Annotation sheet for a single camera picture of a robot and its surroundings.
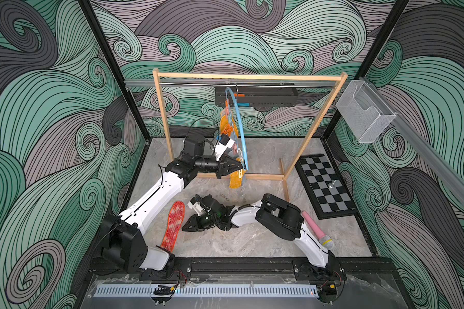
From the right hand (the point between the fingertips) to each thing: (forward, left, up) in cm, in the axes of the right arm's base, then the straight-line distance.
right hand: (184, 229), depth 83 cm
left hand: (+14, -25, +29) cm, 41 cm away
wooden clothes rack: (+25, -49, +2) cm, 55 cm away
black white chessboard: (+18, -67, +2) cm, 70 cm away
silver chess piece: (+19, -71, +3) cm, 74 cm away
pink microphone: (-6, -60, +2) cm, 60 cm away
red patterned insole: (+1, +4, 0) cm, 4 cm away
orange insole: (+19, -23, +10) cm, 31 cm away
